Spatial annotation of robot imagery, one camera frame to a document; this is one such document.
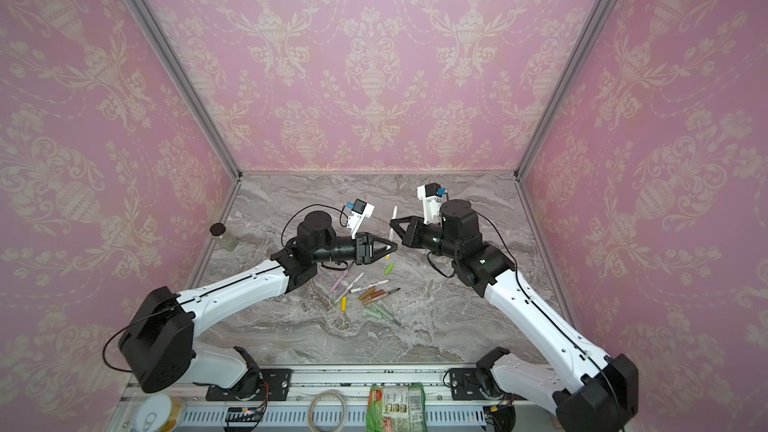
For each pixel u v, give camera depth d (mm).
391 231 701
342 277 922
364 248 655
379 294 895
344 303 874
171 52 854
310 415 708
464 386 730
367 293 897
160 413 670
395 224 701
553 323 435
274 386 744
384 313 853
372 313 853
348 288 898
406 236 671
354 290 898
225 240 948
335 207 690
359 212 683
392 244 699
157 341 420
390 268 945
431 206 648
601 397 370
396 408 696
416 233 615
